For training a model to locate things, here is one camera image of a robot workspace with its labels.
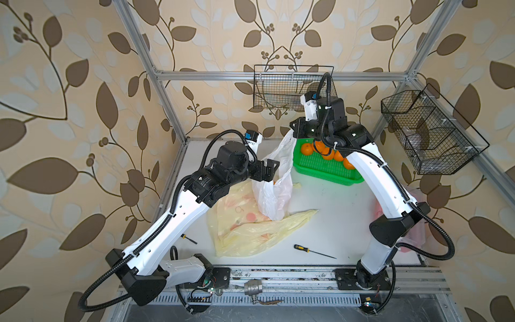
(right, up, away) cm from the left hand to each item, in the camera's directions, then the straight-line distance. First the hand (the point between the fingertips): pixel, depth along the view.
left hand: (265, 157), depth 65 cm
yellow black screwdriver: (+17, -37, +15) cm, 44 cm away
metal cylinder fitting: (-4, -46, +4) cm, 46 cm away
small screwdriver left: (-35, -34, +19) cm, 52 cm away
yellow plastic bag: (-11, -29, +21) cm, 37 cm away
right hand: (+9, +12, +6) cm, 16 cm away
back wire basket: (+8, +34, +29) cm, 46 cm away
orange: (+24, +5, +46) cm, 52 cm away
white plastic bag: (+3, -15, +7) cm, 17 cm away
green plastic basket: (+32, -6, +31) cm, 45 cm away
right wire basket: (+64, +8, +10) cm, 65 cm away
